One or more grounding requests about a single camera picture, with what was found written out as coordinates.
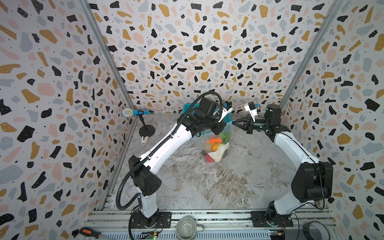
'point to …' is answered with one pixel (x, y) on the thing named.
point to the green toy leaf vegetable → (226, 137)
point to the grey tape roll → (308, 232)
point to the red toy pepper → (209, 159)
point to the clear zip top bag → (206, 147)
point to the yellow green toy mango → (214, 147)
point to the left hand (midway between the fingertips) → (225, 120)
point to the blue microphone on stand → (145, 130)
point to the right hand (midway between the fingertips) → (232, 121)
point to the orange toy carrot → (218, 140)
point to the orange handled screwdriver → (91, 231)
